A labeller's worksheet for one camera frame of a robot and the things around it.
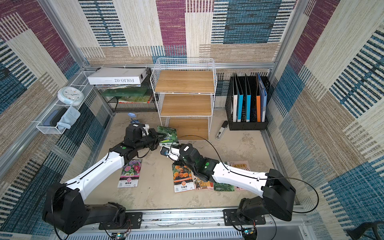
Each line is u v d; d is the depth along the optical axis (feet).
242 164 3.00
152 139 2.38
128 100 3.26
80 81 2.86
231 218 2.40
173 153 2.05
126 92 3.16
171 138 2.65
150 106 4.02
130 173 2.93
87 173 1.54
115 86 2.60
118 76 2.66
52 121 2.09
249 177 1.51
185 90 2.40
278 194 1.35
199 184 2.78
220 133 3.35
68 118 2.24
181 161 2.23
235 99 2.92
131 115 2.83
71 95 2.47
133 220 2.43
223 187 2.73
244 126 3.42
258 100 2.93
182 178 2.85
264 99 2.86
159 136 2.45
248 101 2.93
